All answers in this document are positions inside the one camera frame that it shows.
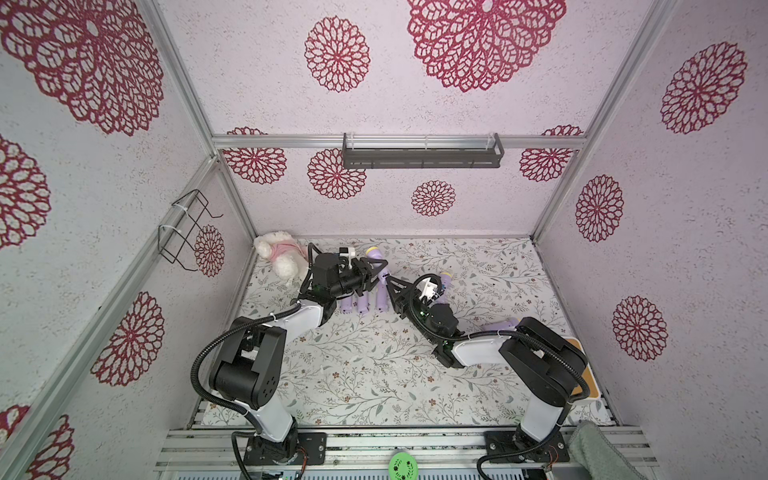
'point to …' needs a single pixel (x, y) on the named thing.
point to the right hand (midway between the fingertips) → (384, 280)
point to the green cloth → (596, 457)
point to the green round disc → (402, 466)
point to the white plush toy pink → (289, 256)
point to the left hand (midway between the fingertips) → (388, 265)
